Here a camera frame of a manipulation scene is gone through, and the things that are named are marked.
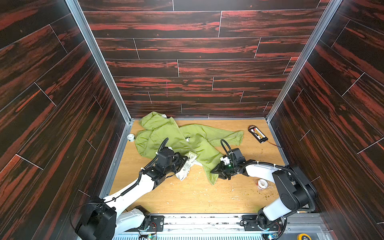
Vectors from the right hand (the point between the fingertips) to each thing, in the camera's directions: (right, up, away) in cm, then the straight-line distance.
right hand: (213, 172), depth 89 cm
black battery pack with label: (+35, +23, +19) cm, 46 cm away
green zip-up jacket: (-38, +24, +15) cm, 47 cm away
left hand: (-14, +10, -8) cm, 19 cm away
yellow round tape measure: (+40, -25, -20) cm, 51 cm away
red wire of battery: (+44, +16, +16) cm, 49 cm away
